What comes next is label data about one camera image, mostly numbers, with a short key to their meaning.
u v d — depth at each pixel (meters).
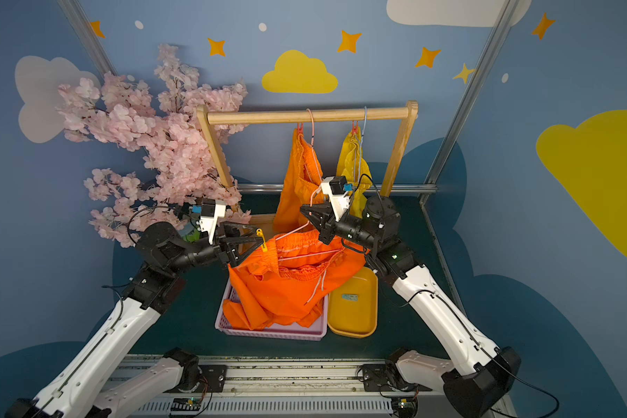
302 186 0.82
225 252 0.53
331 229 0.54
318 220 0.60
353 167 0.87
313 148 0.84
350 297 0.90
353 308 0.88
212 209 0.52
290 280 0.70
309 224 0.62
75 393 0.38
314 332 0.84
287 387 0.73
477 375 0.37
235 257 0.54
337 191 0.51
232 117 0.62
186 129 0.63
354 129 0.83
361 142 0.93
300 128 0.80
